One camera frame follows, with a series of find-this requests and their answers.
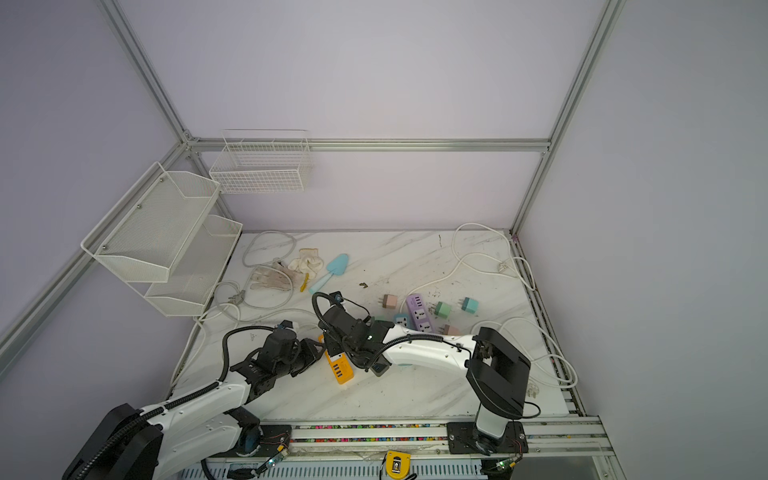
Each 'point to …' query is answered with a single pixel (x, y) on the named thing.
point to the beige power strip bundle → (285, 277)
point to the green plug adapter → (443, 310)
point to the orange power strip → (341, 367)
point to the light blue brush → (337, 265)
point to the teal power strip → (403, 319)
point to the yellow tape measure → (397, 464)
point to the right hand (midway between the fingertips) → (328, 333)
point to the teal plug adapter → (470, 305)
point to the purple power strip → (419, 313)
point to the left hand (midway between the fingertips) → (323, 351)
